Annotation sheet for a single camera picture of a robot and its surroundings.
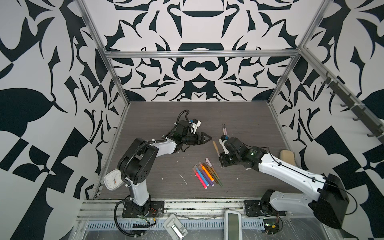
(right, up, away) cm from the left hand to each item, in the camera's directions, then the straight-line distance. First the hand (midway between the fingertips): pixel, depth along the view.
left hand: (210, 136), depth 87 cm
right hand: (+4, -11, -7) cm, 13 cm away
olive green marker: (+1, -21, -2) cm, 21 cm away
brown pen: (+3, -6, -4) cm, 8 cm away
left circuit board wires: (-34, -41, -14) cm, 55 cm away
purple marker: (-3, -22, -2) cm, 22 cm away
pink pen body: (+12, +1, +15) cm, 20 cm away
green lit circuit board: (+27, -40, -16) cm, 51 cm away
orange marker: (-3, -19, -1) cm, 20 cm away
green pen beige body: (+11, +1, +15) cm, 19 cm away
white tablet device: (+8, -37, -19) cm, 42 cm away
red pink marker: (-6, -23, -3) cm, 24 cm away
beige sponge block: (+46, -12, +3) cm, 47 cm away
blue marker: (-5, -22, -2) cm, 23 cm away
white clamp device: (-18, -39, -18) cm, 47 cm away
